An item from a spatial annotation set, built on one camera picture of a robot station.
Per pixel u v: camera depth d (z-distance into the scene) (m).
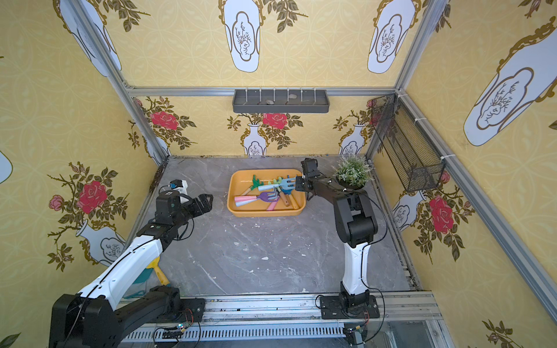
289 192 1.04
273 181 1.06
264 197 1.00
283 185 1.07
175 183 0.73
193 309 0.73
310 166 0.84
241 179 1.08
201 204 0.76
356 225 0.54
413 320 0.76
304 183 0.91
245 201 1.00
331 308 0.73
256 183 1.07
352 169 0.89
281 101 0.92
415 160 0.84
